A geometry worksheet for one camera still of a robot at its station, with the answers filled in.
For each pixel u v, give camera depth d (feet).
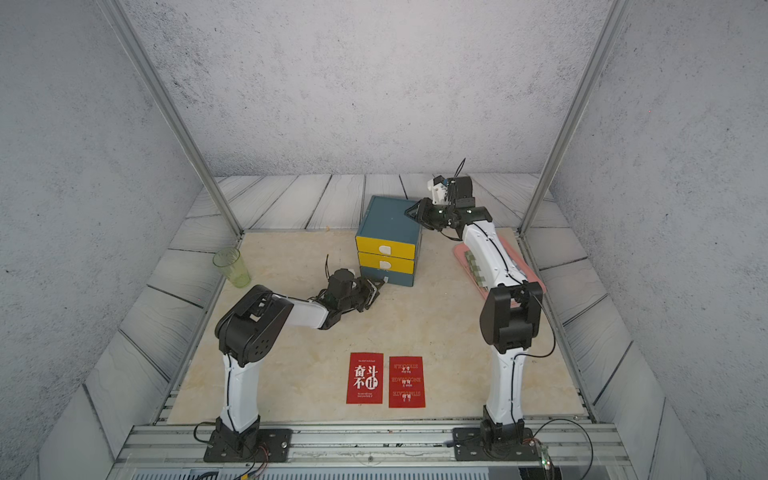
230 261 3.50
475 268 3.54
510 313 1.74
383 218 3.07
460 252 3.74
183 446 2.47
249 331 1.82
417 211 2.67
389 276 3.31
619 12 2.28
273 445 2.39
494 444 2.15
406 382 2.72
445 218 2.23
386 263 3.13
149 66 2.59
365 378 2.76
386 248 2.97
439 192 2.71
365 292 2.90
